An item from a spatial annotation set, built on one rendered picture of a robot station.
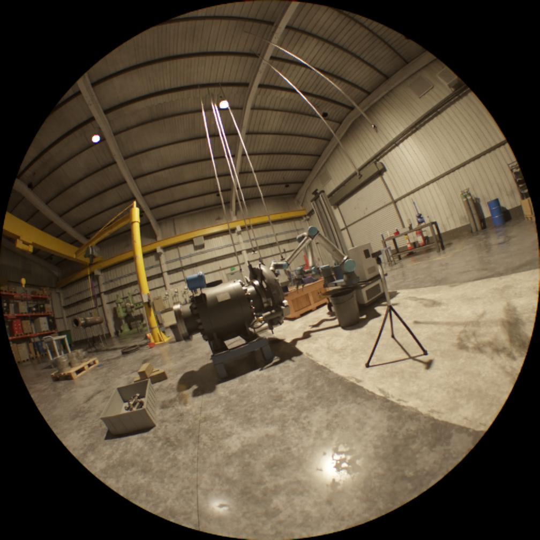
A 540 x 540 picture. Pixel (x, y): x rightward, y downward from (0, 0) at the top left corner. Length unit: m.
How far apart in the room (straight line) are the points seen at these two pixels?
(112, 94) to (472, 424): 9.47
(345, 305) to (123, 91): 9.06
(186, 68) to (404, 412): 8.63
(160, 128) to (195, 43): 4.24
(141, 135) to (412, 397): 10.11
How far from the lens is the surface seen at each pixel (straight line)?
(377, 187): 10.37
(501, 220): 8.02
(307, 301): 3.17
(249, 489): 0.88
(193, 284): 1.69
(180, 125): 9.21
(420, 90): 10.42
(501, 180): 8.96
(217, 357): 1.66
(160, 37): 7.59
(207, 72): 8.17
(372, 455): 0.84
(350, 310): 1.96
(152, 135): 9.50
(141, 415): 1.46
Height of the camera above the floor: 0.75
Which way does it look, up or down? 3 degrees up
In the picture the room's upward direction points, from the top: 17 degrees counter-clockwise
